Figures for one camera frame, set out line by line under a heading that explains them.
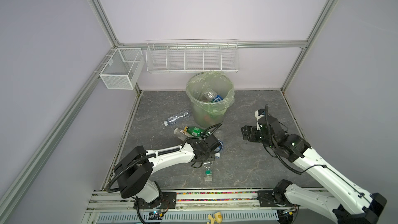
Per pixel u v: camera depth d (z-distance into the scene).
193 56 0.99
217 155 0.84
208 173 0.79
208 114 0.86
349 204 0.40
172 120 1.01
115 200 0.75
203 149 0.64
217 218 0.67
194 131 0.92
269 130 0.52
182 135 0.92
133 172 0.43
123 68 1.01
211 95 0.94
